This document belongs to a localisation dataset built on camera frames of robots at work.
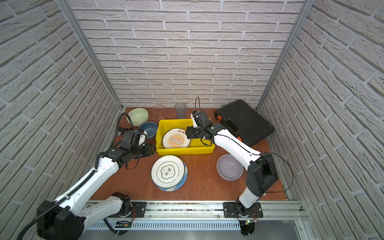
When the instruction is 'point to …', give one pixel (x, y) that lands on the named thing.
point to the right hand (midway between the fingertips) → (190, 131)
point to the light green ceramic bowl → (137, 116)
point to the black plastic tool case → (240, 120)
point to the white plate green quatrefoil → (168, 171)
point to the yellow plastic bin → (195, 145)
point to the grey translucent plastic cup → (181, 110)
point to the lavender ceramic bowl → (228, 168)
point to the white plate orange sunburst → (175, 138)
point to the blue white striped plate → (179, 187)
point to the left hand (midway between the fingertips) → (154, 146)
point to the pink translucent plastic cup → (158, 111)
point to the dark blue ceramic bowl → (150, 128)
